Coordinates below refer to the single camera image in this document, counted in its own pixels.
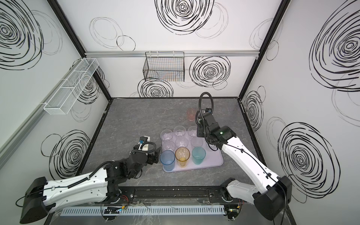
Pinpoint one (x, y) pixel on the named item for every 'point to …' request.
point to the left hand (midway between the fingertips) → (154, 146)
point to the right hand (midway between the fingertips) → (199, 128)
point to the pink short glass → (191, 112)
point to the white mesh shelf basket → (68, 93)
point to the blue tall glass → (167, 158)
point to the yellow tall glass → (182, 154)
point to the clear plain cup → (181, 141)
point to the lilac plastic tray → (213, 157)
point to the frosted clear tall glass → (197, 142)
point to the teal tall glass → (198, 154)
